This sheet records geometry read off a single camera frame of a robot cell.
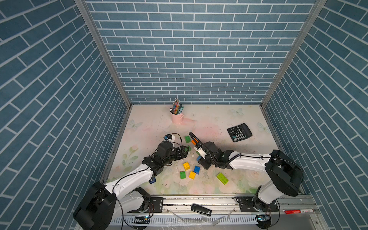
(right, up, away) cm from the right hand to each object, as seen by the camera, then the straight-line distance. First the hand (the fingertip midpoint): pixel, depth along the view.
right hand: (201, 159), depth 88 cm
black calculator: (+29, +16, +14) cm, 36 cm away
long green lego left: (-7, +8, -7) cm, 13 cm away
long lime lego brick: (+12, -9, -7) cm, 16 cm away
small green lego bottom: (-11, -7, -5) cm, 14 cm away
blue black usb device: (-28, -10, -7) cm, 31 cm away
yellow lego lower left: (-9, -3, -4) cm, 10 cm away
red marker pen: (+47, -21, -16) cm, 54 cm away
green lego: (-2, +6, -9) cm, 11 cm away
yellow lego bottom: (-6, -7, -5) cm, 11 cm away
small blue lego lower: (-3, -4, -5) cm, 7 cm away
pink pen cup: (-16, +25, +16) cm, 34 cm away
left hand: (-8, +7, -6) cm, 12 cm away
